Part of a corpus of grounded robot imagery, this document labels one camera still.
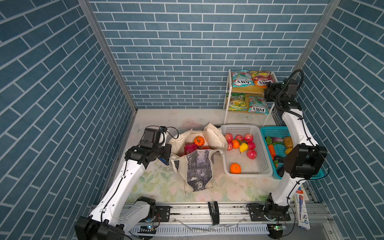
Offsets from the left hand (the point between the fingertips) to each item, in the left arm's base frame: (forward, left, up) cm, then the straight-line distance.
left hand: (170, 147), depth 78 cm
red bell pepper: (+6, -20, -11) cm, 24 cm away
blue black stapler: (+1, +6, -18) cm, 19 cm away
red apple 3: (+8, -36, -13) cm, 39 cm away
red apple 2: (+15, -49, -13) cm, 53 cm away
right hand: (+30, -52, +22) cm, 64 cm away
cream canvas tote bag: (-11, -14, -4) cm, 18 cm away
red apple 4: (+15, -43, -13) cm, 47 cm away
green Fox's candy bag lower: (+31, -55, +1) cm, 64 cm away
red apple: (+15, -36, -13) cm, 41 cm away
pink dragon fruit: (+6, -10, -10) cm, 16 cm away
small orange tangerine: (+9, -39, -12) cm, 42 cm away
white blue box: (-28, -66, -16) cm, 74 cm away
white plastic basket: (-5, -52, -14) cm, 54 cm away
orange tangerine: (-6, -36, -13) cm, 39 cm away
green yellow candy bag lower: (+34, -42, +1) cm, 54 cm away
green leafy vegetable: (+13, -62, -13) cm, 65 cm away
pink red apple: (+2, -48, -12) cm, 49 cm away
